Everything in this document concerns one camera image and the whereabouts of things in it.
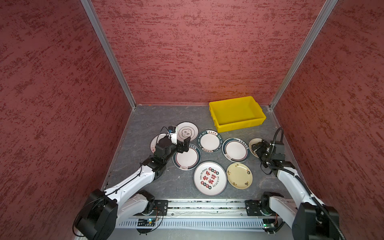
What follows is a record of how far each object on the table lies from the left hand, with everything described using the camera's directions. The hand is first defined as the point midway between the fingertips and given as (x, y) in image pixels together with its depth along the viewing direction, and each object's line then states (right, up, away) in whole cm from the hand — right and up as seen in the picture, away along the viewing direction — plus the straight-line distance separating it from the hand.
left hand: (183, 138), depth 83 cm
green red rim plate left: (+2, -14, +7) cm, 16 cm away
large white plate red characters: (+16, -23, +1) cm, 28 cm away
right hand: (+42, -9, +5) cm, 43 cm away
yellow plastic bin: (+38, +15, +30) cm, 51 cm away
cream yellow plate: (+33, -23, +4) cm, 40 cm away
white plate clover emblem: (0, +3, +22) cm, 22 cm away
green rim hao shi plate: (+17, -4, +18) cm, 25 cm away
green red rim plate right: (+34, -10, +15) cm, 39 cm away
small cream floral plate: (+46, -4, +15) cm, 49 cm away
